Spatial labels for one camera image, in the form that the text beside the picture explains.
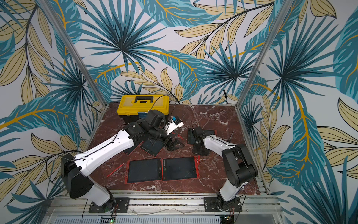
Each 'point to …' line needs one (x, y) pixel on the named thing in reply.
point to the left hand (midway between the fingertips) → (178, 141)
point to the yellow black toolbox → (129, 105)
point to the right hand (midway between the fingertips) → (198, 152)
